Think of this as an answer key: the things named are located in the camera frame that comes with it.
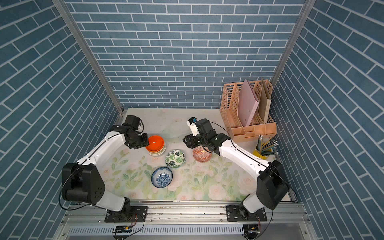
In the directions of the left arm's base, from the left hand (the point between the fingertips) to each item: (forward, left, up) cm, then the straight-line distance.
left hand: (150, 143), depth 87 cm
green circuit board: (-40, +9, -15) cm, 44 cm away
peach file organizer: (+34, -53, -7) cm, 64 cm away
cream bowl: (-4, -6, -6) cm, 9 cm away
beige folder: (+19, -68, +15) cm, 73 cm away
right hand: (-2, -23, +7) cm, 24 cm away
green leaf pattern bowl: (-5, -14, -10) cm, 18 cm away
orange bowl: (+2, -2, -3) cm, 4 cm away
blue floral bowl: (-16, -7, -11) cm, 21 cm away
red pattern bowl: (-2, -30, -10) cm, 32 cm away
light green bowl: (-4, -6, -3) cm, 8 cm away
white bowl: (-5, -4, -6) cm, 9 cm away
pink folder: (+24, -60, +11) cm, 66 cm away
